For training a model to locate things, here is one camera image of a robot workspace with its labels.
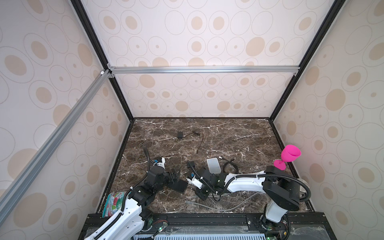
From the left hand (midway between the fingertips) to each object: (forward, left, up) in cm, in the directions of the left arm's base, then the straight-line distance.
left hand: (178, 170), depth 80 cm
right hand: (-8, -10, -12) cm, 17 cm away
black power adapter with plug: (+8, -6, -11) cm, 15 cm away
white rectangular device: (+7, -20, -10) cm, 24 cm away
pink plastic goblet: (+8, -61, +4) cm, 62 cm away
